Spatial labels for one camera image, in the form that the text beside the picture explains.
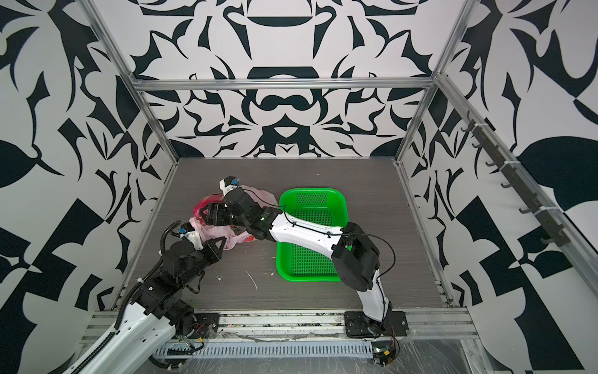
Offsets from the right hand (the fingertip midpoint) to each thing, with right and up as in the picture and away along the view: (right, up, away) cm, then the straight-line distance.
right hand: (205, 209), depth 74 cm
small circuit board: (+55, -42, -3) cm, 69 cm away
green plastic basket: (+29, -21, +13) cm, 38 cm away
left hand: (+5, -9, +4) cm, 11 cm away
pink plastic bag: (+6, -10, +7) cm, 13 cm away
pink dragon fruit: (+1, +3, +2) cm, 4 cm away
